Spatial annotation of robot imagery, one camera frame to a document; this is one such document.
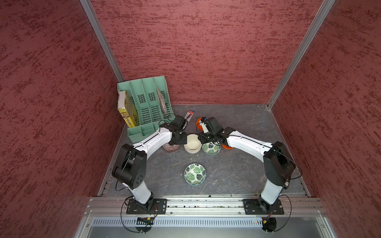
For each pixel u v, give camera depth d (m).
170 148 0.92
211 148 0.95
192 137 0.94
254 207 0.74
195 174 0.83
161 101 1.03
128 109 0.87
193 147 0.91
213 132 0.68
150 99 1.17
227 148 0.64
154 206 0.73
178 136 0.75
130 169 0.46
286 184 0.79
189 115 1.13
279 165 0.47
